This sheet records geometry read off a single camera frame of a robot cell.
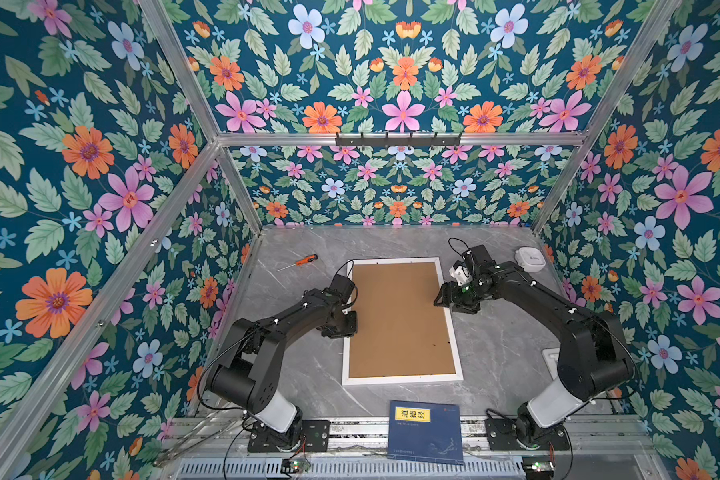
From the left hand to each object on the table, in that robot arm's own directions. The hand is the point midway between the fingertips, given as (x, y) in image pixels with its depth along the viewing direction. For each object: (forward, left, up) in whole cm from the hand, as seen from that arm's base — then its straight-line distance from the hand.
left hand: (356, 326), depth 89 cm
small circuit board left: (-33, +15, -4) cm, 37 cm away
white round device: (+22, -63, 0) cm, 67 cm away
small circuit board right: (-37, -43, -4) cm, 57 cm away
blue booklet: (-28, -16, -3) cm, 32 cm away
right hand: (+3, -26, +5) cm, 27 cm away
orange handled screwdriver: (+28, +20, -4) cm, 35 cm away
